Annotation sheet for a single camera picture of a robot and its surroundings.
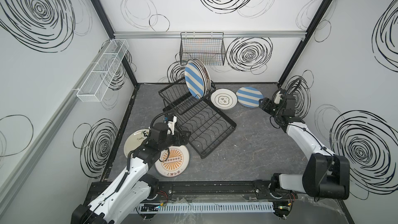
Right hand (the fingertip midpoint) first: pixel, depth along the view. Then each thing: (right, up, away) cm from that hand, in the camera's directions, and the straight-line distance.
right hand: (264, 101), depth 85 cm
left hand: (-44, -16, -6) cm, 47 cm away
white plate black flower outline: (-18, +1, +26) cm, 32 cm away
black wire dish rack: (-30, -16, +9) cm, 35 cm away
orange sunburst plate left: (-50, -33, -2) cm, 60 cm away
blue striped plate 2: (-38, +11, -3) cm, 40 cm away
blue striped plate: (0, +3, +27) cm, 28 cm away
